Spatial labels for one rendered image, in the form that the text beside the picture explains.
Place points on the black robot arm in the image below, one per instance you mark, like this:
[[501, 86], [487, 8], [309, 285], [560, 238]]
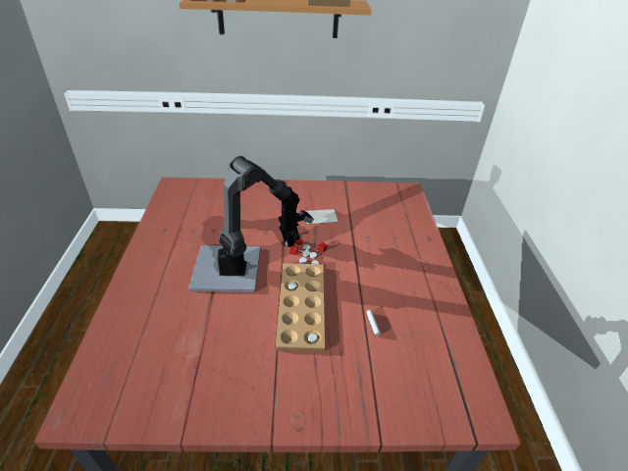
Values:
[[231, 261]]

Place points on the tan wooden counting tray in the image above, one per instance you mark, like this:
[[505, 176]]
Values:
[[301, 310]]

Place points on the white sheet of paper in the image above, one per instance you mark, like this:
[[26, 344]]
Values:
[[323, 216]]

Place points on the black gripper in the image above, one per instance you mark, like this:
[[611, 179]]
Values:
[[289, 228]]

